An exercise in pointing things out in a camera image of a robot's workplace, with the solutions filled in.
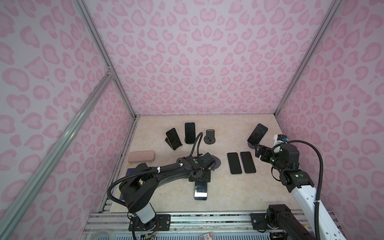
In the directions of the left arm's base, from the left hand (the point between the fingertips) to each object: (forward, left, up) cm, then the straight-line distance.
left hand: (205, 176), depth 84 cm
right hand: (+8, -29, +17) cm, 34 cm away
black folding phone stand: (+29, +26, -5) cm, 39 cm away
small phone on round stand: (+22, -33, +8) cm, 41 cm away
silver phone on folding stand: (+27, +9, +5) cm, 29 cm away
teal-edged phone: (-7, +3, -3) cm, 8 cm away
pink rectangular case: (+16, +41, -4) cm, 44 cm away
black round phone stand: (+26, -4, -1) cm, 26 cm away
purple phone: (+9, -19, -4) cm, 21 cm away
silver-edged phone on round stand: (+10, -27, -4) cm, 29 cm away
